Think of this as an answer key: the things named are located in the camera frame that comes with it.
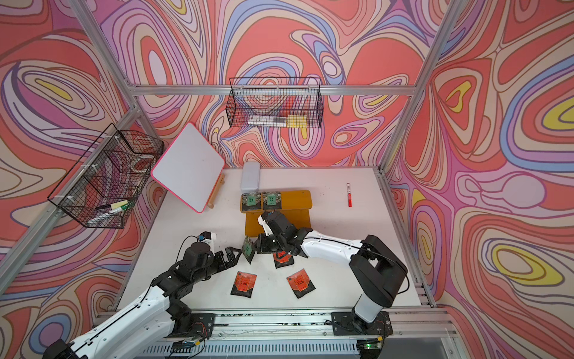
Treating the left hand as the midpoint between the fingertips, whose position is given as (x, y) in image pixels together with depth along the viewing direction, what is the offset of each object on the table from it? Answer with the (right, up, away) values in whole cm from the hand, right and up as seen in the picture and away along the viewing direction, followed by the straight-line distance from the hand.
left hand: (236, 255), depth 82 cm
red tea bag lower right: (+24, -10, 0) cm, 26 cm away
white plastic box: (0, +31, +34) cm, 46 cm away
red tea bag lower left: (+3, -11, 0) cm, 11 cm away
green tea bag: (+13, +20, +7) cm, 25 cm away
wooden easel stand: (-16, +18, +20) cm, 31 cm away
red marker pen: (+49, +21, +26) cm, 60 cm away
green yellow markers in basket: (-36, +20, -10) cm, 42 cm away
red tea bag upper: (+18, +3, -12) cm, 22 cm away
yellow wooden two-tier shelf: (+23, +17, +7) cm, 30 cm away
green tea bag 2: (+5, +20, +7) cm, 22 cm away
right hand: (+7, +1, 0) cm, 7 cm away
